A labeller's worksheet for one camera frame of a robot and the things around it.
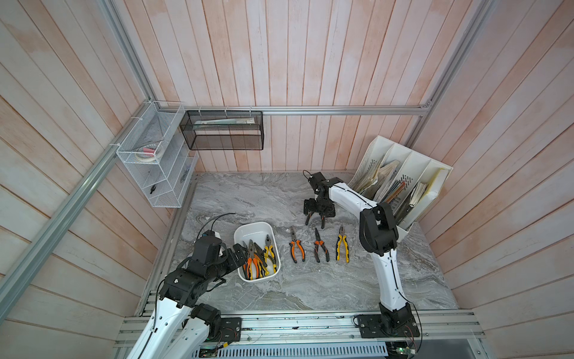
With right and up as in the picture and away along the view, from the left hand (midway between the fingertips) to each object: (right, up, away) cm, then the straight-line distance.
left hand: (238, 260), depth 74 cm
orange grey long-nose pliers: (+19, +1, +18) cm, 26 cm away
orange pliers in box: (+3, -3, +11) cm, 12 cm away
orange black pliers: (+31, +1, +18) cm, 36 cm away
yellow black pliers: (+41, +4, +20) cm, 46 cm away
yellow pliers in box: (+9, -2, +16) cm, 19 cm away
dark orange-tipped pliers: (+34, +10, +26) cm, 44 cm away
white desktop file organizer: (+59, +31, +16) cm, 68 cm away
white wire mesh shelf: (-27, +27, +3) cm, 38 cm away
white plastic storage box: (+4, +6, +21) cm, 22 cm away
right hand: (+29, +14, +28) cm, 43 cm away
